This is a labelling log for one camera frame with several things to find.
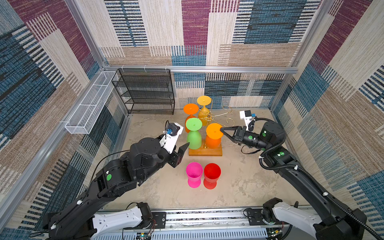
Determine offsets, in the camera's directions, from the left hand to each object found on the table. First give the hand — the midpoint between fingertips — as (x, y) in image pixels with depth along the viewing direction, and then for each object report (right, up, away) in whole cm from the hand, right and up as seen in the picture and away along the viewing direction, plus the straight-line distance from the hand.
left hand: (183, 138), depth 55 cm
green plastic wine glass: (+4, -1, +19) cm, 20 cm away
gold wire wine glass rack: (+11, -12, +42) cm, 45 cm away
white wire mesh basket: (-48, +6, +15) cm, 51 cm away
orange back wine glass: (+2, +13, +19) cm, 23 cm away
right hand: (+15, +1, +9) cm, 17 cm away
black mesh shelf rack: (-31, +29, +56) cm, 70 cm away
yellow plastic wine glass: (+10, +11, +30) cm, 33 cm away
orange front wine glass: (+12, 0, +9) cm, 15 cm away
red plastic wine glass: (+13, -18, +17) cm, 28 cm away
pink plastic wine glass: (+4, -20, +25) cm, 33 cm away
